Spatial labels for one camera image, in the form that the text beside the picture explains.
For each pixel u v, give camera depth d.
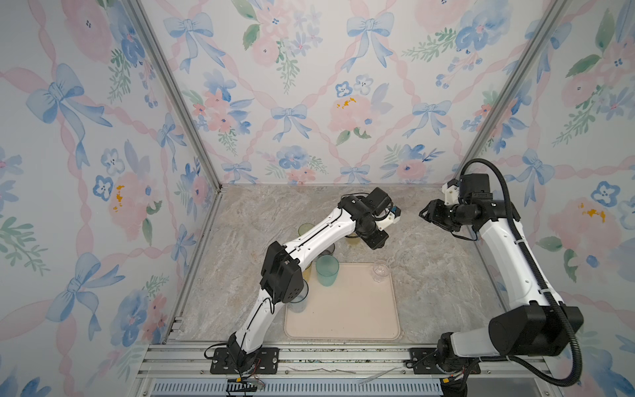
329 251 0.96
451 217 0.65
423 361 0.73
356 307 0.84
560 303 0.41
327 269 0.90
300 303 0.72
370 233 0.71
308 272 0.85
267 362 0.74
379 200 0.66
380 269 0.90
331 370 0.73
